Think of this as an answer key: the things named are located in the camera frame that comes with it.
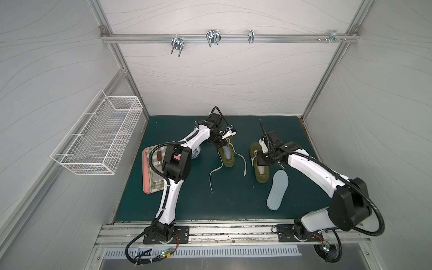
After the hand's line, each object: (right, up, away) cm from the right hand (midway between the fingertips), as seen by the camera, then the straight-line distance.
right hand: (258, 159), depth 86 cm
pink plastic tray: (-61, -11, +5) cm, 63 cm away
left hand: (-17, +8, +13) cm, 22 cm away
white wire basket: (-72, +9, -17) cm, 75 cm away
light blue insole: (-16, +3, +15) cm, 22 cm away
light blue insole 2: (+12, -14, +3) cm, 19 cm away
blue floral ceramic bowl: (-35, +2, +15) cm, 38 cm away
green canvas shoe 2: (+3, -8, +6) cm, 11 cm away
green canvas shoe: (-17, -3, +8) cm, 19 cm away
